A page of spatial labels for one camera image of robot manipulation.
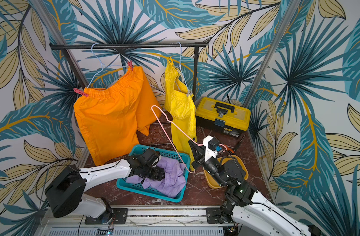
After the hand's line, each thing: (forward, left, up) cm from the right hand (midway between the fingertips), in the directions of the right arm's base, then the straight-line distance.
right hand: (190, 141), depth 59 cm
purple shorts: (-6, +8, -29) cm, 30 cm away
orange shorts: (+19, +39, -7) cm, 44 cm away
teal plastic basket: (-6, +28, -37) cm, 47 cm away
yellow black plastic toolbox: (+29, -23, -19) cm, 42 cm away
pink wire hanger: (+23, +4, -20) cm, 31 cm away
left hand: (-1, +17, -33) cm, 37 cm away
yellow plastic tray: (-5, -14, -34) cm, 36 cm away
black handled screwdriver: (+21, -36, -35) cm, 54 cm away
